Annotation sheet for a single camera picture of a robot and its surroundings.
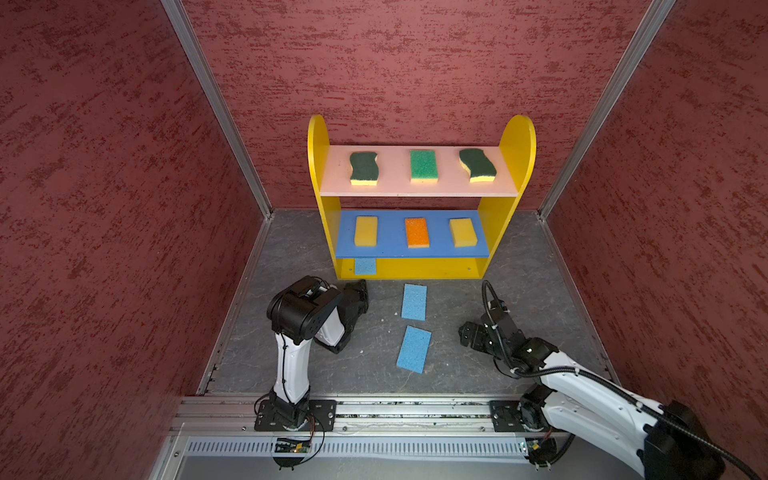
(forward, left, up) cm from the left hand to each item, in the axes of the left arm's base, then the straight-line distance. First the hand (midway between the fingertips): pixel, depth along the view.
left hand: (370, 282), depth 98 cm
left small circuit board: (-45, +18, -4) cm, 49 cm away
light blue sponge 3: (-22, -14, -1) cm, 26 cm away
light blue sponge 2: (-7, -15, -1) cm, 16 cm away
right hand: (-20, -31, 0) cm, 36 cm away
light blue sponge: (+5, +2, +1) cm, 6 cm away
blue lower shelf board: (+7, -7, +13) cm, 17 cm away
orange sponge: (+10, -15, +14) cm, 23 cm away
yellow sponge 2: (+11, -30, +14) cm, 35 cm away
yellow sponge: (+11, +1, +13) cm, 17 cm away
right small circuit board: (-45, -46, -4) cm, 64 cm away
